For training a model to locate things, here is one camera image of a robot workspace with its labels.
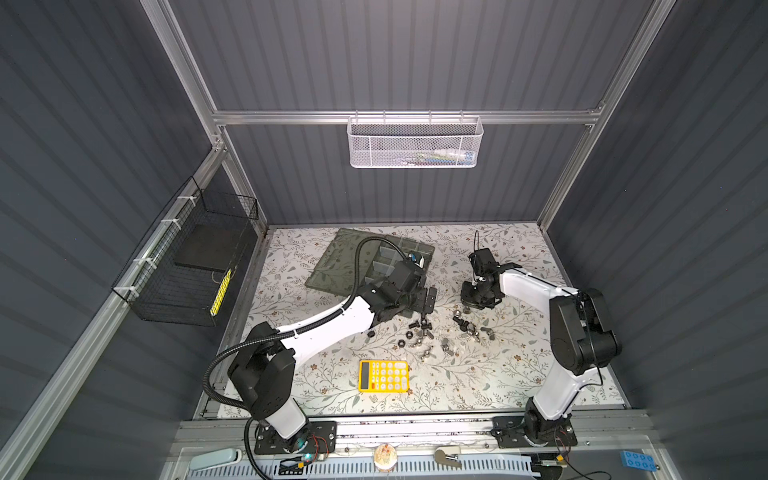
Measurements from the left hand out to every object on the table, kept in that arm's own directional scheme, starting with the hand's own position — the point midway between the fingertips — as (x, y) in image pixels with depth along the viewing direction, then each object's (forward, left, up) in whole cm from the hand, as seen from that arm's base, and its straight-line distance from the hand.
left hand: (422, 290), depth 83 cm
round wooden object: (-36, +12, -16) cm, 42 cm away
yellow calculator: (-18, +12, -15) cm, 26 cm away
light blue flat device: (-35, +52, -14) cm, 64 cm away
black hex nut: (-8, +6, -15) cm, 18 cm away
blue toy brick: (-41, -47, -14) cm, 64 cm away
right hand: (+3, -17, -13) cm, 22 cm away
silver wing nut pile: (-5, -16, -15) cm, 22 cm away
